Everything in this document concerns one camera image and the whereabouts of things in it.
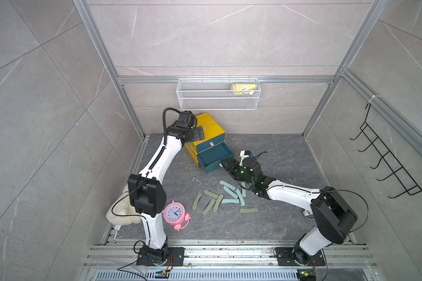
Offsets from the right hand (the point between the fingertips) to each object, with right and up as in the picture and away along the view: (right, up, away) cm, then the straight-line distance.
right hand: (222, 164), depth 84 cm
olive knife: (-13, -19, +6) cm, 24 cm away
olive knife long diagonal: (-2, -21, +4) cm, 21 cm away
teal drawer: (-7, +1, +8) cm, 11 cm away
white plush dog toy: (-43, -20, -11) cm, 49 cm away
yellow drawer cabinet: (-6, +19, +12) cm, 23 cm away
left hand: (-14, +16, +4) cm, 22 cm away
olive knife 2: (-6, -17, +9) cm, 20 cm away
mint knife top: (+3, -13, +12) cm, 17 cm away
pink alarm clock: (-23, -25, 0) cm, 34 cm away
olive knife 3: (-7, -22, +4) cm, 24 cm away
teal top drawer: (-6, +11, +7) cm, 14 cm away
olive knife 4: (+13, -23, +2) cm, 27 cm away
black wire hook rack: (+64, -5, -24) cm, 69 cm away
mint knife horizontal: (+6, -20, +6) cm, 21 cm away
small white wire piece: (-16, -11, +14) cm, 24 cm away
